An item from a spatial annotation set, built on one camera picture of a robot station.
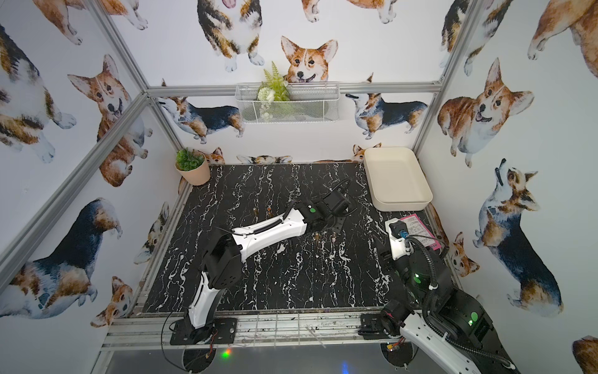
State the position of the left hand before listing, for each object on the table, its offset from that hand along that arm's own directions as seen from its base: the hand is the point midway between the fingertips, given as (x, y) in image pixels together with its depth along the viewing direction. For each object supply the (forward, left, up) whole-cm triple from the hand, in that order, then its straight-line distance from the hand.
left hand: (343, 217), depth 85 cm
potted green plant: (+29, +64, -1) cm, 70 cm away
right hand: (-15, -8, +16) cm, 23 cm away
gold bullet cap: (-1, +10, -14) cm, 17 cm away
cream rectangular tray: (+25, -29, -10) cm, 39 cm away
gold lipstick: (+10, +29, -12) cm, 33 cm away
